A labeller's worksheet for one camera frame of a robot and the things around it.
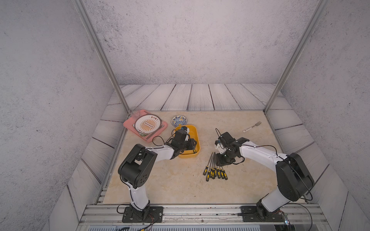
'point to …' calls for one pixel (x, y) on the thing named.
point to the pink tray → (130, 122)
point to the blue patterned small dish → (177, 120)
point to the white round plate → (147, 123)
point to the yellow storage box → (193, 134)
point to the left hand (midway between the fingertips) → (197, 143)
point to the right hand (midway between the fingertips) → (219, 163)
